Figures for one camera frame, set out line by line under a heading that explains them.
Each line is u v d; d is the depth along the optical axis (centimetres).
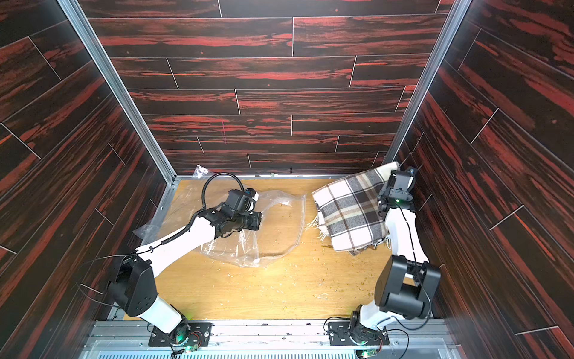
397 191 64
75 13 66
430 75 80
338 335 73
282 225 102
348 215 86
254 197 77
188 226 55
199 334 73
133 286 43
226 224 61
